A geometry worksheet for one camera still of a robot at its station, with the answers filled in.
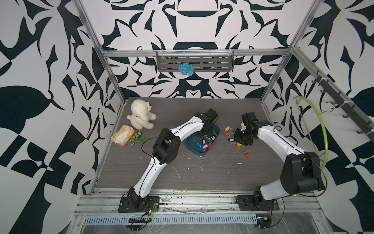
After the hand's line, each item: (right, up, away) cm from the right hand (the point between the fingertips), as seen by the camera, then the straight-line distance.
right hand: (235, 137), depth 89 cm
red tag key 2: (-3, +2, +13) cm, 13 cm away
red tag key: (+8, -11, +3) cm, 14 cm away
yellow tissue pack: (-70, 0, +6) cm, 70 cm away
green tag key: (-62, -2, +9) cm, 63 cm away
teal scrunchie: (-30, +42, +3) cm, 51 cm away
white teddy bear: (-58, +12, +3) cm, 59 cm away
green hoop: (+34, +5, -12) cm, 36 cm away
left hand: (-15, +2, +8) cm, 17 cm away
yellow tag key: (+3, -5, +3) cm, 7 cm away
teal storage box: (-19, -6, +5) cm, 21 cm away
